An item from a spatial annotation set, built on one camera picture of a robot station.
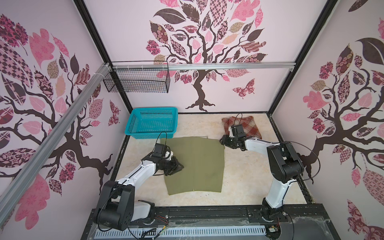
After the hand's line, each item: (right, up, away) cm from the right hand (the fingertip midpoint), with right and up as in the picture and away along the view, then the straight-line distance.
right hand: (222, 139), depth 99 cm
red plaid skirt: (+22, +7, +8) cm, 25 cm away
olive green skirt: (-14, -12, -8) cm, 20 cm away
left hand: (-26, -16, -15) cm, 34 cm away
